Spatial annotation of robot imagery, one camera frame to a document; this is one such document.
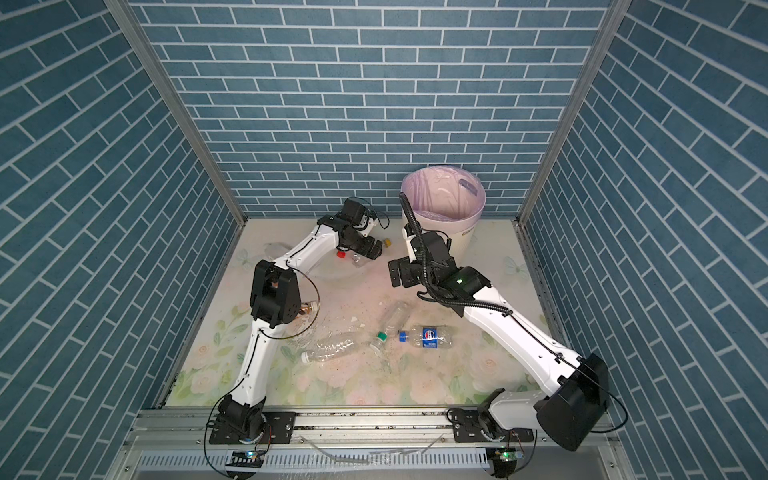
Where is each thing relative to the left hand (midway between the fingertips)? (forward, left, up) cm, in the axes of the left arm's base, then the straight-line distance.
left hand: (376, 247), depth 103 cm
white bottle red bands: (+2, +13, -6) cm, 14 cm away
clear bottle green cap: (-23, -8, -8) cm, 26 cm away
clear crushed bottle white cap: (-33, +11, -6) cm, 35 cm away
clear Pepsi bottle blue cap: (-31, -16, -2) cm, 35 cm away
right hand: (-19, -10, +18) cm, 28 cm away
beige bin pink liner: (+14, -25, +10) cm, 31 cm away
